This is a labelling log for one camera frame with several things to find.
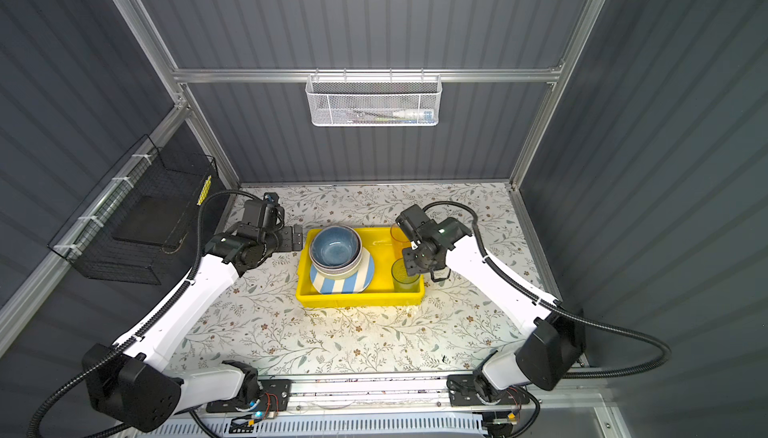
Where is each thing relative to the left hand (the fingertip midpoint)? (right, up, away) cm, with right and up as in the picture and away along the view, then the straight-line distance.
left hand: (282, 232), depth 80 cm
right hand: (+37, -9, -1) cm, 38 cm away
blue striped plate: (+19, -16, +8) cm, 26 cm away
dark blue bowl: (+12, -5, +10) cm, 17 cm away
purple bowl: (+14, -11, +2) cm, 18 cm away
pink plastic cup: (+32, -3, +8) cm, 34 cm away
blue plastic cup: (+33, -13, -1) cm, 35 cm away
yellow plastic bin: (+26, -19, +11) cm, 34 cm away
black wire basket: (-33, +6, -6) cm, 34 cm away
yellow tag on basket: (-23, +11, +3) cm, 26 cm away
